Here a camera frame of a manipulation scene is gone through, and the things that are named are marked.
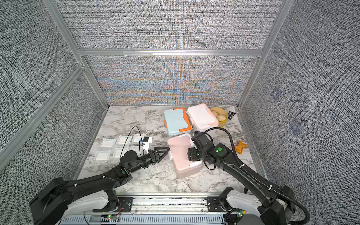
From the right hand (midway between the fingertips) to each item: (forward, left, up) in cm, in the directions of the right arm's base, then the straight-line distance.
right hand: (192, 150), depth 77 cm
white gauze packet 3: (+5, +58, -16) cm, 60 cm away
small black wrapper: (+38, -34, -15) cm, 53 cm away
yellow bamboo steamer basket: (+43, -23, -16) cm, 51 cm away
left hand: (-3, +11, +6) cm, 13 cm away
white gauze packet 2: (+17, +48, -16) cm, 53 cm away
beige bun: (+31, -24, -10) cm, 40 cm away
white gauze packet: (+14, +58, -16) cm, 61 cm away
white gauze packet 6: (-1, +29, +4) cm, 29 cm away
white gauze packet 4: (+7, +49, -17) cm, 52 cm away
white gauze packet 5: (+19, +39, -18) cm, 47 cm away
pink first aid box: (+4, +8, -3) cm, 9 cm away
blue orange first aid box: (+22, +9, -2) cm, 24 cm away
